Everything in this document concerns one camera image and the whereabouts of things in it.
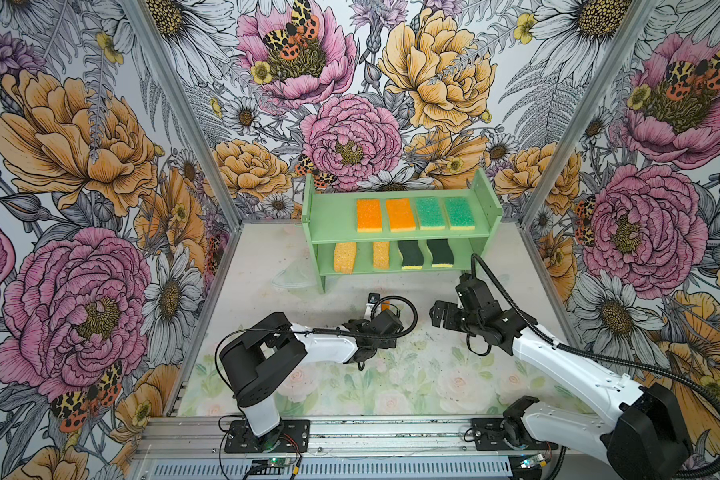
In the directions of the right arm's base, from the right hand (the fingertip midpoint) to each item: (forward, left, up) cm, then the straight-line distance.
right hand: (446, 323), depth 83 cm
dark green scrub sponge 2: (+20, +7, +5) cm, 22 cm away
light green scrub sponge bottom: (+24, +3, +19) cm, 31 cm away
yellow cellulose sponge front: (+21, +17, +5) cm, 27 cm away
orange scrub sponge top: (+23, +11, +19) cm, 32 cm away
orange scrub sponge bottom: (+22, +20, +20) cm, 36 cm away
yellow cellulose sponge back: (+20, +28, +6) cm, 34 cm away
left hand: (+2, +19, -9) cm, 22 cm away
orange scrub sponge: (+3, +16, +5) cm, 17 cm away
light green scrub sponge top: (+23, -5, +19) cm, 30 cm away
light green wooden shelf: (+24, +31, +18) cm, 43 cm away
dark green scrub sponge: (+22, -2, +4) cm, 22 cm away
